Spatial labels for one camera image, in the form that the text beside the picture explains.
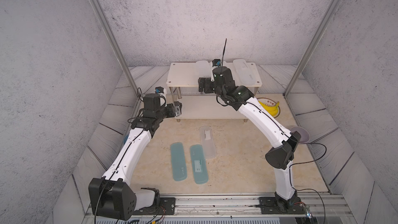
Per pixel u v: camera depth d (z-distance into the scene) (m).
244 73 0.83
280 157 0.55
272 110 1.05
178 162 0.88
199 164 0.85
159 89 0.68
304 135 0.93
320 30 0.86
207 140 0.96
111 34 0.87
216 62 0.65
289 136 0.49
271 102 1.14
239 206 0.74
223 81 0.56
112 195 0.39
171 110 0.70
